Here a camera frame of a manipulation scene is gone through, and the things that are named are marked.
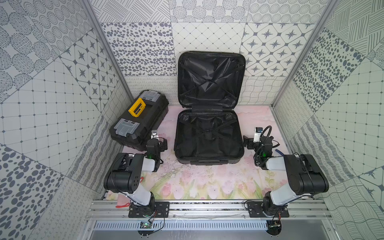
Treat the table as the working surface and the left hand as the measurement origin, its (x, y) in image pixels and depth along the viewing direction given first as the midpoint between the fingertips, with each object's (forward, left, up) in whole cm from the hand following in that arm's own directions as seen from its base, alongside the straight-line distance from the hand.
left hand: (159, 138), depth 94 cm
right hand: (+3, -60, -1) cm, 60 cm away
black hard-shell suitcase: (+11, -32, -3) cm, 34 cm away
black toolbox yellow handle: (0, +13, +11) cm, 17 cm away
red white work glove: (-37, +12, -7) cm, 39 cm away
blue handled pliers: (-4, -78, -7) cm, 78 cm away
